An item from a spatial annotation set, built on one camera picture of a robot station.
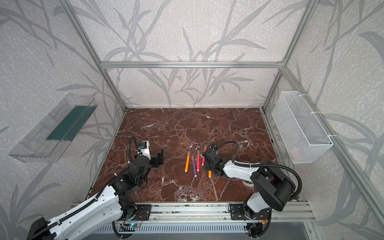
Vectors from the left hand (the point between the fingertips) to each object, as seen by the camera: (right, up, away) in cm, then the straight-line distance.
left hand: (158, 146), depth 80 cm
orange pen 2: (+28, -17, +5) cm, 33 cm away
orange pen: (+14, -13, +10) cm, 22 cm away
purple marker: (+19, -15, +9) cm, 26 cm away
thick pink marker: (+21, -11, +11) cm, 27 cm away
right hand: (+27, -10, +12) cm, 31 cm away
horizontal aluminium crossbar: (+17, +50, +17) cm, 56 cm away
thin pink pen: (+25, -10, +11) cm, 29 cm away
